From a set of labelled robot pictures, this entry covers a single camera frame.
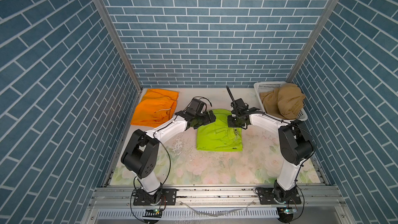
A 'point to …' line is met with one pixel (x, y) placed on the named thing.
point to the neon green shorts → (217, 136)
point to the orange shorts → (155, 108)
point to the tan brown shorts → (285, 101)
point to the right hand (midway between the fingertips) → (228, 121)
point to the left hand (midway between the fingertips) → (211, 119)
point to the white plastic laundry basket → (261, 86)
